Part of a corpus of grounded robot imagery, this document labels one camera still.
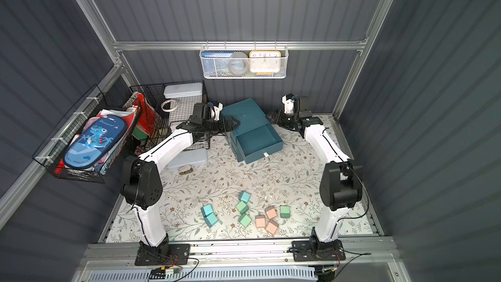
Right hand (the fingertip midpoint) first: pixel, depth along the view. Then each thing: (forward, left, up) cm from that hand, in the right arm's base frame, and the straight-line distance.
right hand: (277, 116), depth 88 cm
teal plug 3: (-39, +28, -22) cm, 53 cm away
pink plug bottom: (-42, +3, -22) cm, 47 cm away
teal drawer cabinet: (-7, +10, -6) cm, 14 cm away
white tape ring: (+7, +54, -4) cm, 55 cm away
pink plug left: (-39, +7, -23) cm, 46 cm away
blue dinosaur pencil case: (-24, +64, +11) cm, 69 cm away
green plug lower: (-39, +14, -22) cm, 47 cm away
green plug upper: (-34, +15, -21) cm, 43 cm away
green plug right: (-36, -3, -23) cm, 42 cm away
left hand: (-3, +18, -4) cm, 19 cm away
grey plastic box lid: (+20, +50, -1) cm, 54 cm away
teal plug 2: (-35, +30, -22) cm, 51 cm away
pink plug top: (-36, +3, -23) cm, 43 cm away
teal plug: (-29, +15, -22) cm, 39 cm away
